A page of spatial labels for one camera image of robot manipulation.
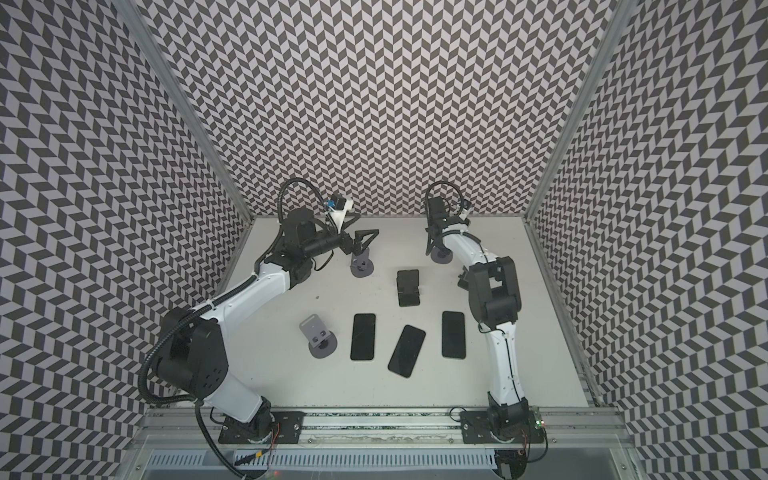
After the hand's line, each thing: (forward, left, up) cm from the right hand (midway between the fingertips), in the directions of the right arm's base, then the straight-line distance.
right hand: (453, 234), depth 102 cm
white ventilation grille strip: (-62, +30, -9) cm, 69 cm away
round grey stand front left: (-36, +40, -2) cm, 54 cm away
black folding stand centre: (-18, +16, -4) cm, 25 cm away
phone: (-37, +17, -9) cm, 42 cm away
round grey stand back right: (-2, +4, -9) cm, 10 cm away
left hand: (-12, +26, +19) cm, 35 cm away
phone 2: (-32, +3, -10) cm, 34 cm away
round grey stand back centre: (-9, +32, -5) cm, 33 cm away
